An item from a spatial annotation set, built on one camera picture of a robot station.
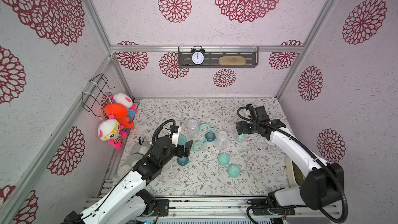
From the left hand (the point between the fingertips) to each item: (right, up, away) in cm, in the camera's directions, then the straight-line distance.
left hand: (184, 139), depth 78 cm
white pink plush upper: (-38, +22, +15) cm, 46 cm away
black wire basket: (-45, +20, -3) cm, 49 cm away
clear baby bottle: (+4, +2, +25) cm, 26 cm away
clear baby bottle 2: (+21, -5, +17) cm, 28 cm away
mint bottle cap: (-2, -3, +16) cm, 17 cm away
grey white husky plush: (-25, -7, +4) cm, 26 cm away
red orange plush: (-37, +14, +10) cm, 41 cm away
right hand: (+33, +7, +7) cm, 34 cm away
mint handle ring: (+8, -7, +17) cm, 20 cm away
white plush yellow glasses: (-38, +5, +2) cm, 39 cm away
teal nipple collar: (-1, -14, +10) cm, 17 cm away
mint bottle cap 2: (+21, -12, +8) cm, 26 cm away
